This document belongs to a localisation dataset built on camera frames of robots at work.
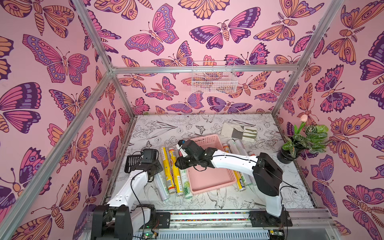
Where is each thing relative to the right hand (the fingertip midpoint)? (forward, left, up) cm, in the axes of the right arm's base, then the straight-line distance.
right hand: (174, 166), depth 81 cm
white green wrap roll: (-7, -7, -7) cm, 12 cm away
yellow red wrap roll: (+2, +5, -8) cm, 10 cm away
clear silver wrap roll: (+16, -36, -7) cm, 40 cm away
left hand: (+4, +11, -6) cm, 13 cm away
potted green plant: (+10, -69, +14) cm, 71 cm away
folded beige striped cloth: (+34, -42, -11) cm, 55 cm away
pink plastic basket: (-2, -16, -10) cm, 19 cm away
